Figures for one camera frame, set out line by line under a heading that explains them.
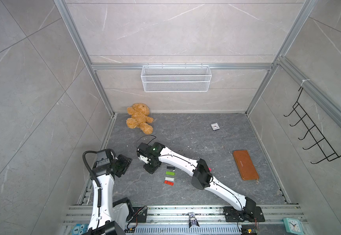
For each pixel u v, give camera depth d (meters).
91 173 0.53
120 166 0.67
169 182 0.84
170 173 0.88
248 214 0.63
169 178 0.86
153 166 0.79
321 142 0.64
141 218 0.72
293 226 0.69
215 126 1.10
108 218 0.40
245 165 0.90
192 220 0.70
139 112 1.08
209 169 0.78
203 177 0.65
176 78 1.01
